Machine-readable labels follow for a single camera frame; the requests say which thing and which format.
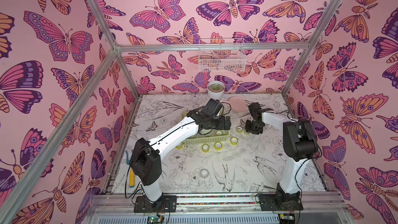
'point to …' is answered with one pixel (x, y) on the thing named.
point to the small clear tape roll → (204, 172)
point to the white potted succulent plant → (215, 89)
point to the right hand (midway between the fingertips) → (246, 130)
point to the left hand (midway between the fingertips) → (226, 123)
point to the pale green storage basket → (208, 135)
